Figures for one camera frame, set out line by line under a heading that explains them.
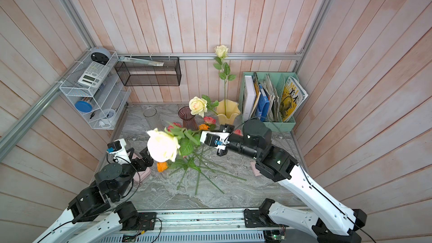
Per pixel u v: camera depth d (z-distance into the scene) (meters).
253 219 0.73
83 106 0.76
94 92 0.73
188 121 0.96
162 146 0.34
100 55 0.81
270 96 0.92
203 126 1.06
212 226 0.73
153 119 0.92
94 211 0.45
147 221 0.73
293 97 0.96
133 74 1.02
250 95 0.90
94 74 0.78
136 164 0.57
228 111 0.93
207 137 0.43
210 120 1.04
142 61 0.91
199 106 0.69
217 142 0.42
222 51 0.84
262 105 0.93
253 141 0.41
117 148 0.55
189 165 0.88
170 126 1.01
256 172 0.86
